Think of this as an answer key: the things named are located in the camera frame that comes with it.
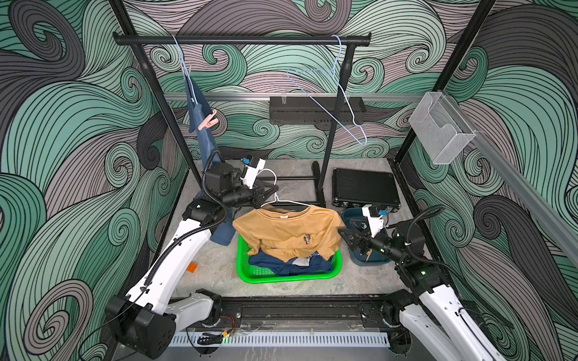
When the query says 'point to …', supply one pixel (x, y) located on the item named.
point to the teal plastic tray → (366, 257)
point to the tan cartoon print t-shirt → (287, 232)
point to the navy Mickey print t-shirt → (263, 263)
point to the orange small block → (192, 267)
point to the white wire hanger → (275, 193)
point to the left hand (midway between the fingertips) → (275, 185)
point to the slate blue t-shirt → (223, 230)
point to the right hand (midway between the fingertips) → (344, 227)
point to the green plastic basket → (249, 274)
